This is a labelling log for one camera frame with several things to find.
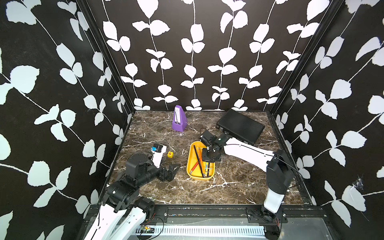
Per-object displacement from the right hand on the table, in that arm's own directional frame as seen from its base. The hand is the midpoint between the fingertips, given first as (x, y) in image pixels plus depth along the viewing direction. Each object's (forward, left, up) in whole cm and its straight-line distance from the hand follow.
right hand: (203, 157), depth 84 cm
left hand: (-9, +15, +15) cm, 23 cm away
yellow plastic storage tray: (-3, +4, -9) cm, 11 cm away
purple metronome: (+28, +17, -2) cm, 33 cm away
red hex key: (-1, +5, -9) cm, 10 cm away
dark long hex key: (+2, +3, -7) cm, 8 cm away
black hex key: (-2, -3, -9) cm, 10 cm away
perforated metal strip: (-33, -2, -10) cm, 35 cm away
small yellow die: (+5, +21, -7) cm, 23 cm away
